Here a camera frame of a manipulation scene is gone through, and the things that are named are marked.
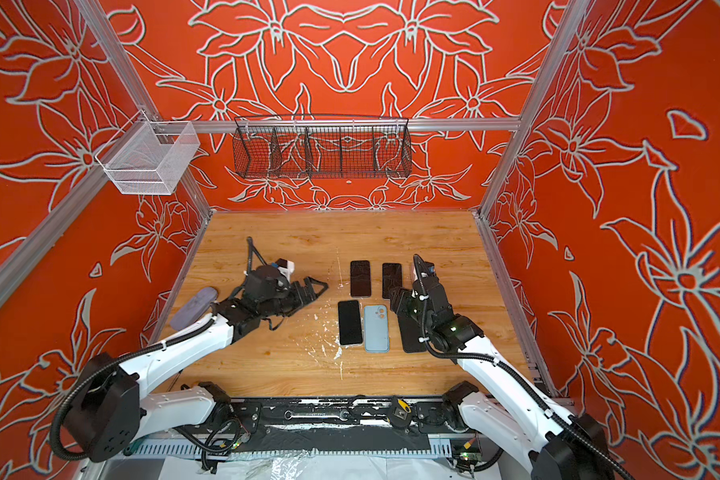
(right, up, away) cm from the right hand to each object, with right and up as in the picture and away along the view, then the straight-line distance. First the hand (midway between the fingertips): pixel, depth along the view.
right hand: (394, 291), depth 80 cm
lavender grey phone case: (-61, -7, +10) cm, 62 cm away
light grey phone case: (-4, -13, +9) cm, 17 cm away
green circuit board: (+16, -37, -12) cm, 42 cm away
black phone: (-12, -12, +10) cm, 20 cm away
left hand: (-21, 0, 0) cm, 21 cm away
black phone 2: (+1, +1, +18) cm, 18 cm away
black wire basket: (-25, +46, +20) cm, 57 cm away
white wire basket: (-77, +40, +12) cm, 88 cm away
